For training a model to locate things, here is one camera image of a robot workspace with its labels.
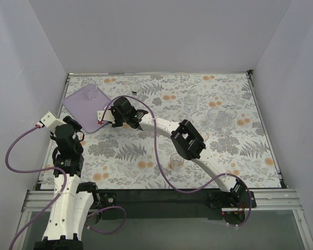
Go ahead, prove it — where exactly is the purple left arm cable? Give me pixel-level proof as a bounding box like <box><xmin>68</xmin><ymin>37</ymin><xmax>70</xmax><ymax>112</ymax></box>
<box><xmin>5</xmin><ymin>124</ymin><xmax>127</xmax><ymax>250</ymax></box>

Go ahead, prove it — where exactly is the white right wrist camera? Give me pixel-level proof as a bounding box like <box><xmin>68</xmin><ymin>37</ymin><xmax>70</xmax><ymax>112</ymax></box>
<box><xmin>97</xmin><ymin>110</ymin><xmax>115</xmax><ymax>124</ymax></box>

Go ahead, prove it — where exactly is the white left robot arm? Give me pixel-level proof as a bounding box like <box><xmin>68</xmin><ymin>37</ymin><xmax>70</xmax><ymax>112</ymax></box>
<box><xmin>34</xmin><ymin>111</ymin><xmax>100</xmax><ymax>249</ymax></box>

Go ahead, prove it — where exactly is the labelled champagne flute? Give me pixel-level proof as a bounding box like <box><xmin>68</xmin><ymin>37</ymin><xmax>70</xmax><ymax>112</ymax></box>
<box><xmin>130</xmin><ymin>82</ymin><xmax>143</xmax><ymax>100</ymax></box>

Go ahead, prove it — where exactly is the lilac plastic tray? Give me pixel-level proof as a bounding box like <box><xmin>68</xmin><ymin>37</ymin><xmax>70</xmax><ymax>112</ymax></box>
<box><xmin>63</xmin><ymin>87</ymin><xmax>111</xmax><ymax>133</ymax></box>

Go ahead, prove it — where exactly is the aluminium frame rail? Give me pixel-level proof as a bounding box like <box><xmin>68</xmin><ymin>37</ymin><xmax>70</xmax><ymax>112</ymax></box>
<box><xmin>15</xmin><ymin>190</ymin><xmax>53</xmax><ymax>234</ymax></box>

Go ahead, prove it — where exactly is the small shot glass front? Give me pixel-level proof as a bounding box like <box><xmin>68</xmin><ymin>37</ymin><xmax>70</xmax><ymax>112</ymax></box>
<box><xmin>170</xmin><ymin>153</ymin><xmax>184</xmax><ymax>169</ymax></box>

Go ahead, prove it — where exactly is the tall plain flute glass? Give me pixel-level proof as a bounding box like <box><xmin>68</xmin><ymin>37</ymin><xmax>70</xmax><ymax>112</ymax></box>
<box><xmin>184</xmin><ymin>89</ymin><xmax>198</xmax><ymax>121</ymax></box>

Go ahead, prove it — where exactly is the floral tablecloth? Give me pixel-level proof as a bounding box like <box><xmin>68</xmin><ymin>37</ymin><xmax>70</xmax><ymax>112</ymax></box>
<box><xmin>40</xmin><ymin>73</ymin><xmax>282</xmax><ymax>190</ymax></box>

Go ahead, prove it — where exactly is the clear ribbed tumbler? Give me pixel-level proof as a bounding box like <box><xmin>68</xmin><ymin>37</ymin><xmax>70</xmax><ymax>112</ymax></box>
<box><xmin>83</xmin><ymin>79</ymin><xmax>98</xmax><ymax>100</ymax></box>

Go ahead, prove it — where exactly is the small shot glass right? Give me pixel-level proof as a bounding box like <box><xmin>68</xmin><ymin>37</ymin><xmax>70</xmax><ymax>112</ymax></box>
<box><xmin>199</xmin><ymin>130</ymin><xmax>209</xmax><ymax>142</ymax></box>

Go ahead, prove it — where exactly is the clear wine goblet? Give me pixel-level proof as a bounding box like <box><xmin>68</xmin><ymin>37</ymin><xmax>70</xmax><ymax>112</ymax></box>
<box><xmin>207</xmin><ymin>108</ymin><xmax>224</xmax><ymax>130</ymax></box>

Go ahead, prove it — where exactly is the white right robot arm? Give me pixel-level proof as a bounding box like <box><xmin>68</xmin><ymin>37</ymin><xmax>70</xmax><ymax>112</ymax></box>
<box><xmin>101</xmin><ymin>95</ymin><xmax>249</xmax><ymax>205</ymax></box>

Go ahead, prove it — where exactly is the small shot glass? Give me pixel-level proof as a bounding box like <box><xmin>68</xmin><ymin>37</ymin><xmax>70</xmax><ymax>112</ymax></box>
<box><xmin>170</xmin><ymin>153</ymin><xmax>184</xmax><ymax>169</ymax></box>
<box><xmin>199</xmin><ymin>130</ymin><xmax>209</xmax><ymax>142</ymax></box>

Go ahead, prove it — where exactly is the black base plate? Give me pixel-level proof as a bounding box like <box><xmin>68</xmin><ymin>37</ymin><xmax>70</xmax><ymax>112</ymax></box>
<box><xmin>96</xmin><ymin>189</ymin><xmax>257</xmax><ymax>224</ymax></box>

